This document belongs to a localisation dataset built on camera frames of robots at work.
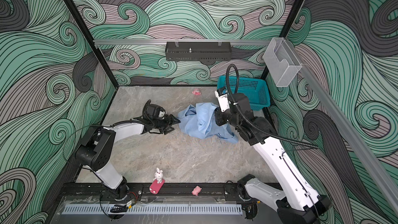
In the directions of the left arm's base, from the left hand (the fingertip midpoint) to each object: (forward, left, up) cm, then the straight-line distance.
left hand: (178, 123), depth 90 cm
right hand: (-6, -20, +24) cm, 31 cm away
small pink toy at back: (+30, -10, -5) cm, 32 cm away
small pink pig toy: (-34, -11, -6) cm, 36 cm away
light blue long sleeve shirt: (-11, -12, +19) cm, 25 cm away
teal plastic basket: (+33, -55, -3) cm, 64 cm away
